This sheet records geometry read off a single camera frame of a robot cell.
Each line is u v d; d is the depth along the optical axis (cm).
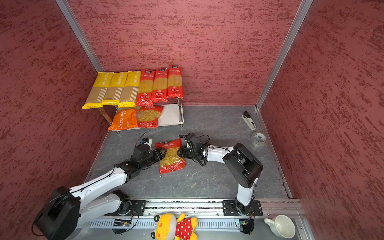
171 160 87
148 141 80
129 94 76
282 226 68
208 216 73
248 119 109
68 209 41
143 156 66
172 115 107
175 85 80
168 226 63
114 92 77
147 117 100
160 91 77
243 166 47
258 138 101
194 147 72
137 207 75
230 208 74
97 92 77
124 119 97
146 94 76
